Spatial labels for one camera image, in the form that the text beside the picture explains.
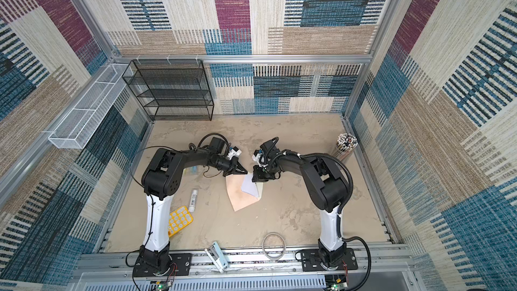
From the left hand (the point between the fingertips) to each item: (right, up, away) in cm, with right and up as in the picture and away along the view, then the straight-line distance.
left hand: (247, 171), depth 96 cm
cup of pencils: (+42, +13, -11) cm, 45 cm away
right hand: (+3, -4, -3) cm, 6 cm away
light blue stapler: (-9, -27, -23) cm, 37 cm away
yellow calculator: (-27, -17, -13) cm, 35 cm away
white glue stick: (-23, -13, -10) cm, 28 cm away
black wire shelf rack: (-41, +41, +12) cm, 59 cm away
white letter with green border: (+2, -7, -4) cm, 8 cm away
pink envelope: (-3, -11, -7) cm, 13 cm away
